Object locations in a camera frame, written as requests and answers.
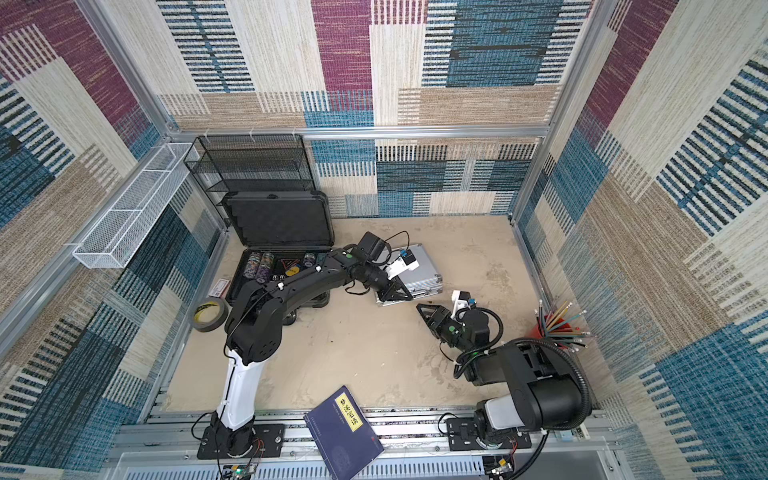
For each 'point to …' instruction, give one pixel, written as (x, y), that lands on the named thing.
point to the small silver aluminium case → (419, 282)
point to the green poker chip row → (321, 257)
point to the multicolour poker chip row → (258, 266)
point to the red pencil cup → (553, 329)
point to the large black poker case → (277, 233)
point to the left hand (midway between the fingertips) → (412, 295)
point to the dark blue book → (343, 435)
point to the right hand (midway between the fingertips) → (420, 313)
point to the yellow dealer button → (292, 271)
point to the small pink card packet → (219, 288)
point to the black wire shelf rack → (229, 164)
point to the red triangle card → (287, 263)
